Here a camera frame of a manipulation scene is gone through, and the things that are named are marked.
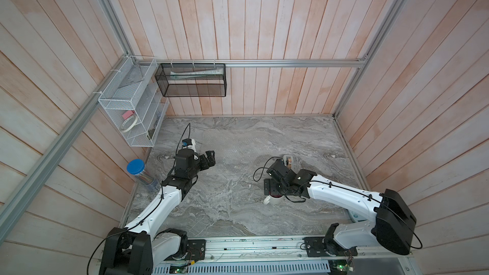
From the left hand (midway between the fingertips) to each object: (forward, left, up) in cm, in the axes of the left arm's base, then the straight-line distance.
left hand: (207, 156), depth 86 cm
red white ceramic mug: (-17, -30, -6) cm, 35 cm away
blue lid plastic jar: (-10, +26, +6) cm, 28 cm away
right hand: (-11, -30, -7) cm, 33 cm away
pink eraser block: (+12, +35, +15) cm, 40 cm away
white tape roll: (+8, +33, +14) cm, 36 cm away
